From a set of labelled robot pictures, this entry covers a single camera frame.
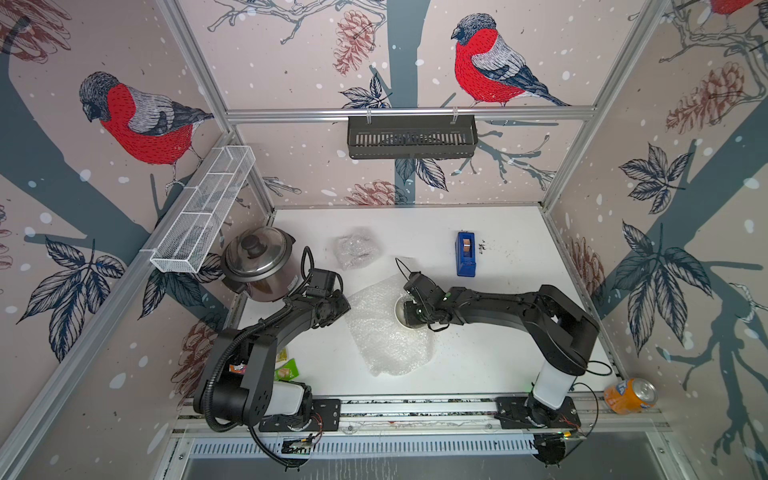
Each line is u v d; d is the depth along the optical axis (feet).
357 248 3.21
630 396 2.25
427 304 2.23
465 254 3.30
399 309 2.79
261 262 2.81
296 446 2.35
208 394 1.26
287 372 2.61
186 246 2.31
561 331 1.56
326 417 2.40
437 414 2.45
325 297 2.35
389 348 2.79
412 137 3.40
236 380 1.40
